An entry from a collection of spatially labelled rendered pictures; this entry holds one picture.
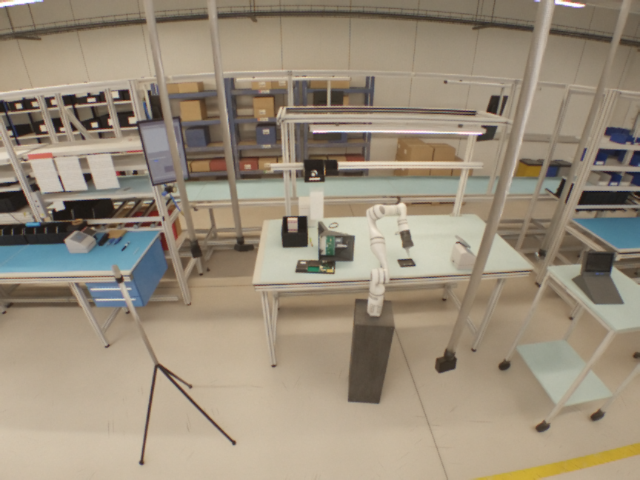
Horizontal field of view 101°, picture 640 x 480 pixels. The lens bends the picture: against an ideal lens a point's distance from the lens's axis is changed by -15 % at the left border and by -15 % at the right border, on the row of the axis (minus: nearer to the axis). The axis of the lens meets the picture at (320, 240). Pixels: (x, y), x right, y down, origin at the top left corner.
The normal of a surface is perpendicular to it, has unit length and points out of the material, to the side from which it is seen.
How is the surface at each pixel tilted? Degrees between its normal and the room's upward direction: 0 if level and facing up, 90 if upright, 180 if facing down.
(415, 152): 90
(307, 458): 0
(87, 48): 90
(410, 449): 0
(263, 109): 90
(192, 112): 90
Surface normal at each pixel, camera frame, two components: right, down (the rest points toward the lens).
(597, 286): -0.02, -0.58
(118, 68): 0.07, 0.51
